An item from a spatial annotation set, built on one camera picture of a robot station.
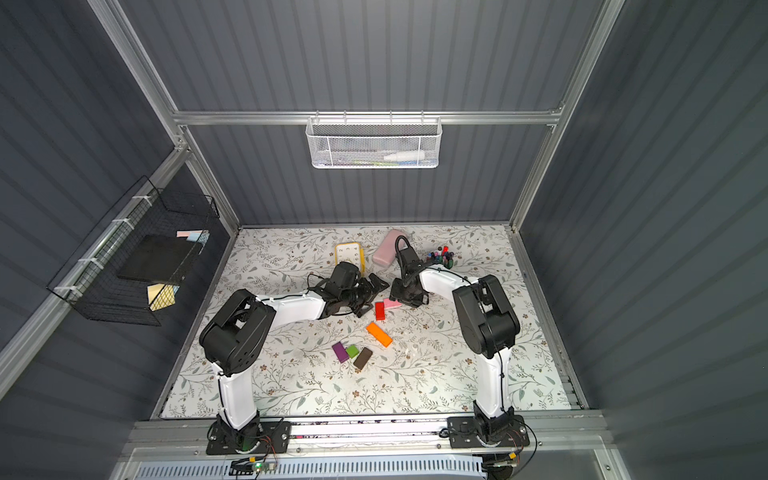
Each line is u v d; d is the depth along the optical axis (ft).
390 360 2.84
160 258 2.32
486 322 1.75
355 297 2.71
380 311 3.17
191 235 2.68
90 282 2.04
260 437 2.33
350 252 3.57
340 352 2.84
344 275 2.52
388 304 3.16
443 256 3.07
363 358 2.84
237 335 1.68
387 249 3.67
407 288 2.48
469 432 2.36
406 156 2.94
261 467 2.28
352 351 2.86
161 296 1.97
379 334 2.99
